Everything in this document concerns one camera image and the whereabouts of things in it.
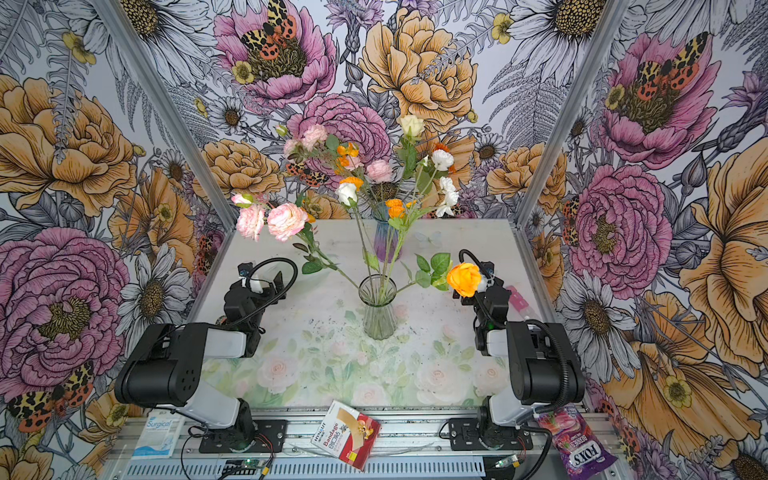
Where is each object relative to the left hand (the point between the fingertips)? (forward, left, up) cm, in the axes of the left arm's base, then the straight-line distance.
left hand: (267, 281), depth 93 cm
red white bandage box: (-40, -27, -5) cm, 49 cm away
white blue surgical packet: (-39, +20, -9) cm, 45 cm away
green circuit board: (-46, -4, -8) cm, 47 cm away
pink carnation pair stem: (+22, -35, +24) cm, 48 cm away
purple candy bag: (-45, -81, -4) cm, 93 cm away
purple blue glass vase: (+12, -37, +6) cm, 39 cm away
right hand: (-1, -63, +1) cm, 63 cm away
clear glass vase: (-10, -34, +8) cm, 36 cm away
